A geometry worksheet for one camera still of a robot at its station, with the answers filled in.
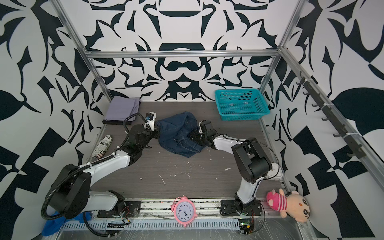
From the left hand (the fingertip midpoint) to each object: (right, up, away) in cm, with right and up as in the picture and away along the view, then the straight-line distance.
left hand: (158, 118), depth 83 cm
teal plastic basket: (+57, +10, +36) cm, 68 cm away
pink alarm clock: (+15, -44, -11) cm, 48 cm away
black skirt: (-35, -3, +24) cm, 42 cm away
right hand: (+17, -11, +10) cm, 23 cm away
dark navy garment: (+7, -10, +11) cm, 17 cm away
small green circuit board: (+44, -50, -11) cm, 67 cm away
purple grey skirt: (-33, +7, +27) cm, 43 cm away
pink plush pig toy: (+66, -40, -13) cm, 78 cm away
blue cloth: (-44, -49, -15) cm, 68 cm away
